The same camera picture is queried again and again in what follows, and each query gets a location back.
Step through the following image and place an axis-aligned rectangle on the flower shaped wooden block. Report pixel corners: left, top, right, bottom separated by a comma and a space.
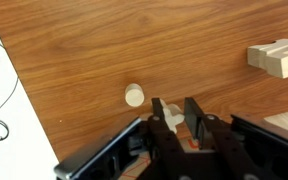
159, 98, 186, 135

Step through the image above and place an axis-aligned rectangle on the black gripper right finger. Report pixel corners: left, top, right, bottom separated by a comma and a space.
183, 96, 252, 180

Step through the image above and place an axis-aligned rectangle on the large cardboard box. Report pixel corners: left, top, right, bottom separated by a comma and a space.
118, 108, 288, 180

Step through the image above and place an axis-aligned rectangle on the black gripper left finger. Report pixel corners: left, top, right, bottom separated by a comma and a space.
146, 97, 189, 180

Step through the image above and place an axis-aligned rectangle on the wooden cylinder block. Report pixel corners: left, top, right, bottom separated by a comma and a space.
124, 83, 146, 108

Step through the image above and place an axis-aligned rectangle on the wooden arch block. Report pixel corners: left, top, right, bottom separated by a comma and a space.
246, 38, 288, 80

